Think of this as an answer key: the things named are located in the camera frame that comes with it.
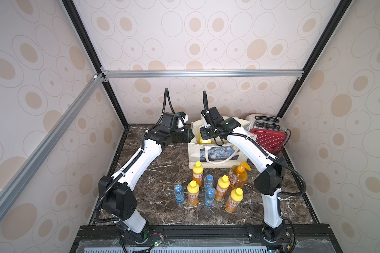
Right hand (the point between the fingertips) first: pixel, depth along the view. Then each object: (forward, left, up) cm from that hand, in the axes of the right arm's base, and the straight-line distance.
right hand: (210, 130), depth 87 cm
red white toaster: (+7, -37, -9) cm, 39 cm away
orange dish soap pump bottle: (-23, -13, -8) cm, 28 cm away
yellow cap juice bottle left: (-33, +8, -3) cm, 34 cm away
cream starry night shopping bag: (-9, -5, -10) cm, 14 cm away
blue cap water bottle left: (-32, +15, -11) cm, 37 cm away
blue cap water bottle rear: (-27, +1, -9) cm, 28 cm away
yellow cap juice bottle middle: (-30, -5, -3) cm, 30 cm away
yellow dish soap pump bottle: (-7, +3, -3) cm, 8 cm away
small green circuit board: (-51, +24, -21) cm, 60 cm away
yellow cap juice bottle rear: (-24, +6, -4) cm, 25 cm away
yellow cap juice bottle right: (-35, -10, -4) cm, 37 cm away
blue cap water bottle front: (-33, 0, -9) cm, 35 cm away
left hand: (-9, +6, +6) cm, 12 cm away
